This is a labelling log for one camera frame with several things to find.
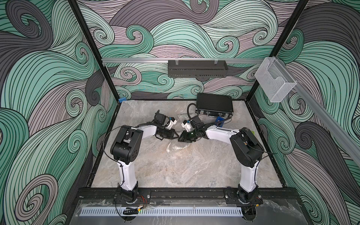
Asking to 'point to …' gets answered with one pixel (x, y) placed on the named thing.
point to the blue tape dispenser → (219, 121)
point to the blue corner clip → (122, 99)
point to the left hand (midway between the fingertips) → (177, 134)
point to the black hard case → (214, 105)
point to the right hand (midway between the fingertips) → (178, 141)
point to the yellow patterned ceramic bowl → (176, 145)
